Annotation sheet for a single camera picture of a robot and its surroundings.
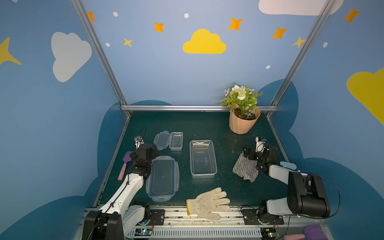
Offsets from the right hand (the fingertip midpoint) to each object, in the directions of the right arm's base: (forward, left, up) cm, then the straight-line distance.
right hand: (252, 147), depth 95 cm
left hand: (-9, +64, +8) cm, 65 cm away
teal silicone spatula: (-8, -23, -6) cm, 25 cm away
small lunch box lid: (+5, +61, -5) cm, 62 cm away
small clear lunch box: (+5, +51, -6) cm, 52 cm away
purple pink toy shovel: (-43, -22, -5) cm, 49 cm away
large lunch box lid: (-23, +54, -5) cm, 59 cm away
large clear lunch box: (-7, +32, -7) cm, 33 cm away
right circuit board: (-45, -1, -7) cm, 46 cm away
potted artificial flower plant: (+23, +4, +9) cm, 25 cm away
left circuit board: (-48, +60, -6) cm, 77 cm away
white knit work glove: (-35, +30, -5) cm, 46 cm away
